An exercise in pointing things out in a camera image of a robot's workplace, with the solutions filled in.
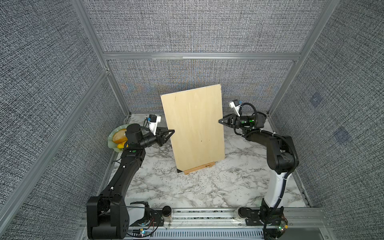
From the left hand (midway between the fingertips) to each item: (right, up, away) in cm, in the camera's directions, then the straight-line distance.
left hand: (174, 129), depth 75 cm
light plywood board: (+10, +7, -2) cm, 12 cm away
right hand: (+23, +5, +4) cm, 24 cm away
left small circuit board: (-14, -49, -4) cm, 51 cm away
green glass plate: (-42, -10, +20) cm, 48 cm away
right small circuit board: (+51, -45, -6) cm, 68 cm away
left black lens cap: (-3, -37, -7) cm, 38 cm away
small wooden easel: (+6, -25, +11) cm, 28 cm away
